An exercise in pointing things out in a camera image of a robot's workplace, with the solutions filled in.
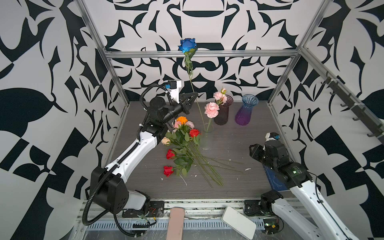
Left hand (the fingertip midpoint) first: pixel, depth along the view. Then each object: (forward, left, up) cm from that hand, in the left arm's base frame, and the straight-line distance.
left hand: (198, 90), depth 64 cm
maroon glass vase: (+14, -18, -39) cm, 45 cm away
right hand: (-14, -27, -25) cm, 39 cm away
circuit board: (-45, -33, -44) cm, 72 cm away
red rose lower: (-20, +16, -40) cm, 47 cm away
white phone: (-45, -18, -38) cm, 62 cm away
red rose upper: (+4, +1, -39) cm, 39 cm away
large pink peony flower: (-2, -7, -12) cm, 13 cm away
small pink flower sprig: (+6, -12, -10) cm, 16 cm away
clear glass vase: (-3, -6, -34) cm, 34 cm away
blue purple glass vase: (+14, -32, -36) cm, 50 cm away
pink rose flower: (+10, +13, -37) cm, 41 cm away
